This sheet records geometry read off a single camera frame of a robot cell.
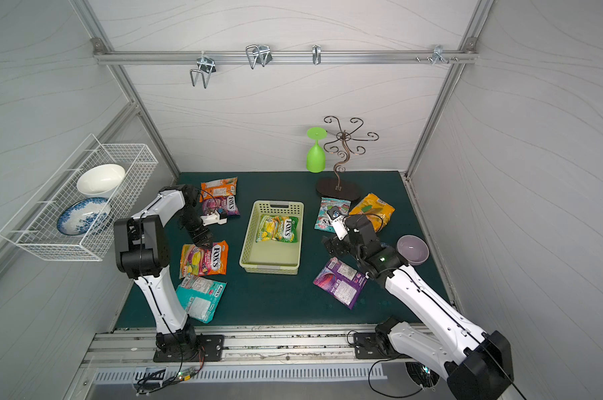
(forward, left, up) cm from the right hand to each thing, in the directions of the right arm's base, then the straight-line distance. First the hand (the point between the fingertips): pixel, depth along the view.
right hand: (340, 226), depth 79 cm
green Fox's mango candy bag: (+9, +22, -17) cm, 29 cm away
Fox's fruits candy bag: (-6, +52, -17) cm, 55 cm away
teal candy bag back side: (-19, +46, -17) cm, 53 cm away
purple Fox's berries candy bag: (+21, +47, -17) cm, 54 cm away
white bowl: (+3, +72, +16) cm, 74 cm away
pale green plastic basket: (-3, +24, -18) cm, 31 cm away
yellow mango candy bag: (+18, -18, -16) cm, 31 cm away
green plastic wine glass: (+29, +9, +4) cm, 30 cm away
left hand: (+2, +51, -15) cm, 53 cm away
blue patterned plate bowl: (-9, +69, +15) cm, 72 cm away
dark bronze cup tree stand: (+33, +1, -19) cm, 38 cm away
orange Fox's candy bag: (+29, +54, -16) cm, 63 cm away
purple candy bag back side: (-12, -1, -17) cm, 21 cm away
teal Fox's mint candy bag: (+14, +5, -18) cm, 23 cm away
